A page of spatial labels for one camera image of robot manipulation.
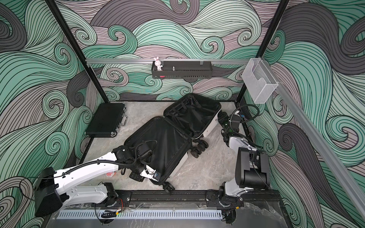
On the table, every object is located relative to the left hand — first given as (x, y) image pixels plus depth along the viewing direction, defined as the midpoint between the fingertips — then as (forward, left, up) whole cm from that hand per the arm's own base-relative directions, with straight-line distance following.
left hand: (148, 170), depth 75 cm
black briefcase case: (+38, +37, -5) cm, 54 cm away
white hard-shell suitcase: (+15, -7, +2) cm, 17 cm away
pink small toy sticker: (-9, +8, +25) cm, 28 cm away
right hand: (+34, -43, +7) cm, 55 cm away
